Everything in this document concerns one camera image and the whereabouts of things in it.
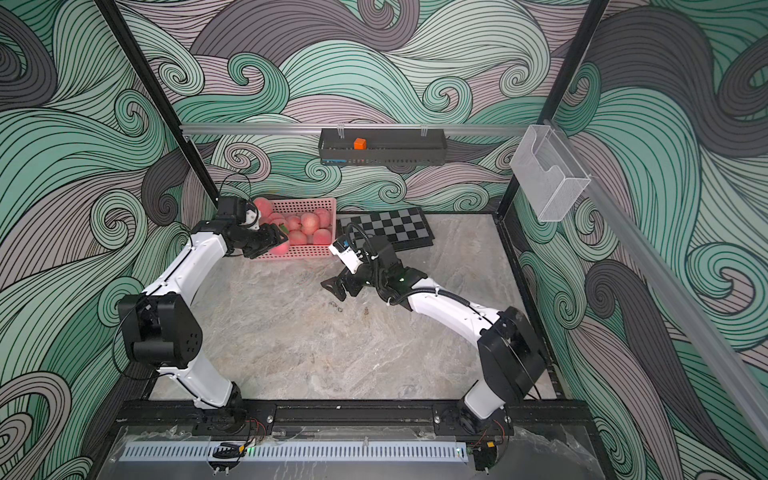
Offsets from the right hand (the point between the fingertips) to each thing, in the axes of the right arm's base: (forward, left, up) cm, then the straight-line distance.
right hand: (337, 269), depth 80 cm
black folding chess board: (+29, -21, -16) cm, 39 cm away
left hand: (+12, +19, -1) cm, 23 cm away
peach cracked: (+31, +27, -12) cm, 43 cm away
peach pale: (+7, +17, +1) cm, 18 cm away
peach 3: (+29, +20, -12) cm, 38 cm away
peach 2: (+23, +18, -14) cm, 33 cm away
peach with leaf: (+27, +14, -9) cm, 32 cm away
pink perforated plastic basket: (+41, +20, -15) cm, 48 cm away
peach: (+34, +10, -15) cm, 38 cm away
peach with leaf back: (+24, +9, -14) cm, 29 cm away
